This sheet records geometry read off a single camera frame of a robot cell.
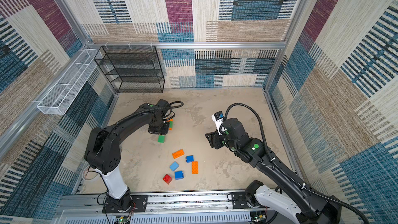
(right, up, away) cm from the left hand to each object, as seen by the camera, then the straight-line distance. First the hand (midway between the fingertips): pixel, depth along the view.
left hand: (164, 132), depth 90 cm
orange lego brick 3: (+6, +8, -9) cm, 13 cm away
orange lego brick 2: (+18, -17, -7) cm, 26 cm away
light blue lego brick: (+6, -17, -5) cm, 19 cm away
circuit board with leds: (+47, -35, -19) cm, 61 cm away
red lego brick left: (+4, -21, -13) cm, 25 cm away
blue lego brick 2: (+9, -21, -9) cm, 24 cm away
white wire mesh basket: (-43, +19, -19) cm, 51 cm away
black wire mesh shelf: (-27, +41, +20) cm, 53 cm away
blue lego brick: (+15, -14, -2) cm, 20 cm away
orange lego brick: (+8, -12, -2) cm, 14 cm away
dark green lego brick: (-3, -5, +4) cm, 7 cm away
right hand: (+27, +2, -16) cm, 31 cm away
